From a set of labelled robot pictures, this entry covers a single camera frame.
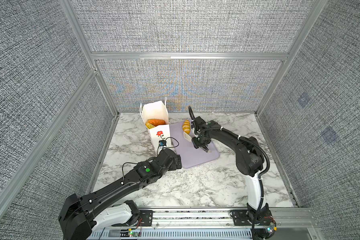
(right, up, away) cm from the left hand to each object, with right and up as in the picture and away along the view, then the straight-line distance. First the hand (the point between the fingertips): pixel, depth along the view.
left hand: (174, 159), depth 78 cm
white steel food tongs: (+10, +12, +16) cm, 22 cm away
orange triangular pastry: (-12, +20, +16) cm, 29 cm away
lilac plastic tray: (+10, -1, +16) cm, 19 cm away
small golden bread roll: (+8, +17, +28) cm, 34 cm away
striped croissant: (-15, +18, +10) cm, 25 cm away
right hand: (+15, +6, +20) cm, 25 cm away
